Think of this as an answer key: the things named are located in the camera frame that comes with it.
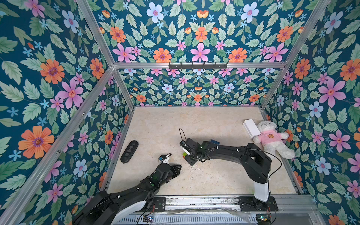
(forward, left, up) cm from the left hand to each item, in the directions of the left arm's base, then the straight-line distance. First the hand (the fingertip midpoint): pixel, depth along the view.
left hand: (183, 167), depth 85 cm
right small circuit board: (-29, -40, -4) cm, 50 cm away
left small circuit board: (-24, +21, -4) cm, 33 cm away
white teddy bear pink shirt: (+11, -59, +5) cm, 61 cm away
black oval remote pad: (+13, +35, +1) cm, 37 cm away
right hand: (+6, -4, 0) cm, 7 cm away
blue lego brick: (+16, -23, 0) cm, 28 cm away
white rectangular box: (+24, -52, +1) cm, 57 cm away
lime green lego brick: (+4, -2, +10) cm, 11 cm away
